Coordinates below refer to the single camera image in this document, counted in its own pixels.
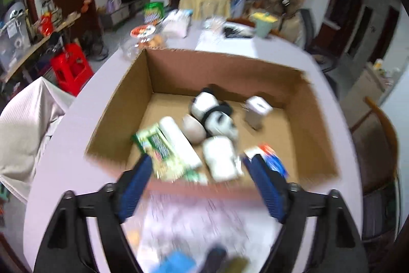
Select red plastic crate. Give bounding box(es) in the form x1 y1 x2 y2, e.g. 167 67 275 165
50 43 94 97

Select green can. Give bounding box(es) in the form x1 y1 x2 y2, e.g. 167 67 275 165
144 2 165 25

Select blue and white carton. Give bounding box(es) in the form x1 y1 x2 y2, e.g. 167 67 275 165
244 144 290 179

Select chair with yellow cover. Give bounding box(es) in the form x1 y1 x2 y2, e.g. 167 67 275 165
178 0 231 19

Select television cabinet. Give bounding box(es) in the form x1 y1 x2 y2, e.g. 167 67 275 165
99 0 151 30

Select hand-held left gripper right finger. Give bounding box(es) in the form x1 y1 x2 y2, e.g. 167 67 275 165
242 154 371 273

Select white charger block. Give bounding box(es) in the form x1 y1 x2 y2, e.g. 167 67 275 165
244 96 274 130

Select green snack packet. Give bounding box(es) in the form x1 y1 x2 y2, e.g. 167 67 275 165
132 123 208 185

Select green bucket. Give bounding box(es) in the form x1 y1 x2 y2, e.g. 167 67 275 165
250 12 278 38

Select black ridged comb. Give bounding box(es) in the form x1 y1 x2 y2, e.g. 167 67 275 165
198 247 228 273

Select dark office chair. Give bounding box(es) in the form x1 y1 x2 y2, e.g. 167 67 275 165
300 9 339 72

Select brown cardboard box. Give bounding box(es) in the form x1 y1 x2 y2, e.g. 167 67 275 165
85 47 341 193

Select white cup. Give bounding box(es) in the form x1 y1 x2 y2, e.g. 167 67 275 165
202 136 244 182

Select blue sponge block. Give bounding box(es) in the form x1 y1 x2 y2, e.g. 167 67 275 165
153 252 197 273

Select clear plastic storage box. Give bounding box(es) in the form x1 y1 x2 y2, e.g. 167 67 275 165
0 1 32 72

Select chair with white cover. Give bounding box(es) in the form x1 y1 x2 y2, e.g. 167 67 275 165
0 76 72 205

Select wooden chair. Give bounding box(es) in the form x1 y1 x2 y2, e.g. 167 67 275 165
350 96 401 242

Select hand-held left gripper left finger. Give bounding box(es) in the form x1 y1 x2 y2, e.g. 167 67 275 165
33 153 154 273

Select red and white plate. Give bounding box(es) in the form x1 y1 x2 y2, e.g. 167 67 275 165
130 24 157 38

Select panda plush toy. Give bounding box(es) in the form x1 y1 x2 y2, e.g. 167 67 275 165
188 88 240 141

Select white plastic bottle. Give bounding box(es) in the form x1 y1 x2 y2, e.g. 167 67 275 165
159 116 203 169

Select olive green roll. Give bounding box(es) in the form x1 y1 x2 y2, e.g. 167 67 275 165
220 256 250 273

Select white tissue pack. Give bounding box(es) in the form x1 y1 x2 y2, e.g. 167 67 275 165
163 9 194 38

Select pale seashell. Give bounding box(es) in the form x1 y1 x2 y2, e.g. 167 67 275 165
182 114 207 144

